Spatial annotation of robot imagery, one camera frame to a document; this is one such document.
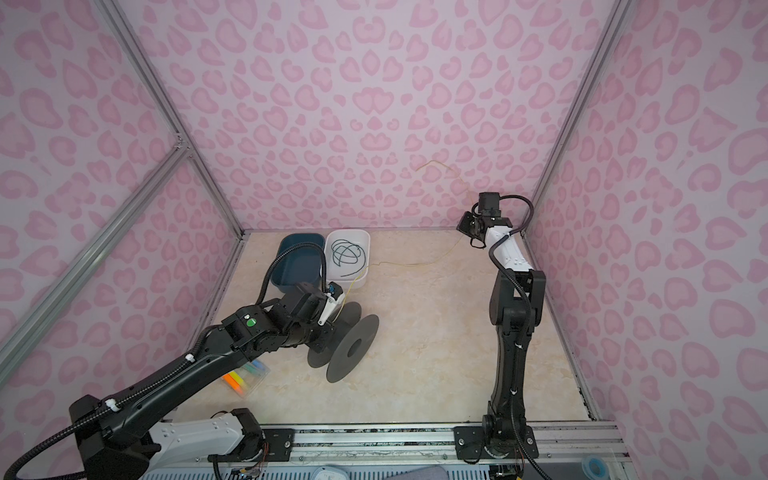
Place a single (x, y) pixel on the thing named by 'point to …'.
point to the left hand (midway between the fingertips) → (334, 323)
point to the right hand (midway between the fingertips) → (467, 220)
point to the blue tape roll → (595, 468)
